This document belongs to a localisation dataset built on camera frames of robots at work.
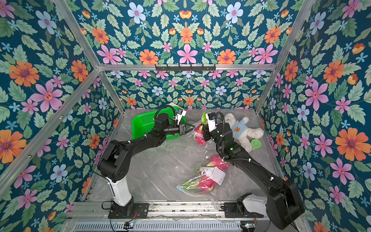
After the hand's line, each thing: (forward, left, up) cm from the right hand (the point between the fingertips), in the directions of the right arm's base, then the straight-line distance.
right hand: (207, 120), depth 78 cm
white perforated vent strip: (-46, +26, -28) cm, 60 cm away
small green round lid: (0, -33, -22) cm, 40 cm away
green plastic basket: (+17, +48, -22) cm, 55 cm away
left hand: (-2, +7, -4) cm, 8 cm away
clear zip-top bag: (-11, -2, -9) cm, 15 cm away
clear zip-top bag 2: (-23, -6, -20) cm, 31 cm away
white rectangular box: (+36, +27, -22) cm, 50 cm away
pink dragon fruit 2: (-15, -5, -17) cm, 24 cm away
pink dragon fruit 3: (-27, +3, -18) cm, 33 cm away
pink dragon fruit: (-7, +5, -2) cm, 9 cm away
